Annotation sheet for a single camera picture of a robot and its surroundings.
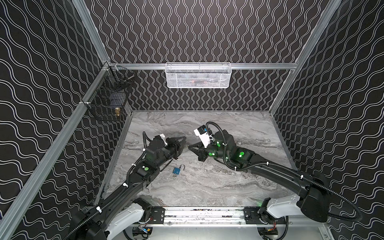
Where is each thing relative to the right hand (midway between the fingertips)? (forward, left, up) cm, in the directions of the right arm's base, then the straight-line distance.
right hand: (188, 147), depth 71 cm
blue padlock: (-1, +9, -25) cm, 26 cm away
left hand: (+3, -1, +4) cm, 5 cm away
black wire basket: (+33, +53, +1) cm, 62 cm away
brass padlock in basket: (+20, +40, +5) cm, 45 cm away
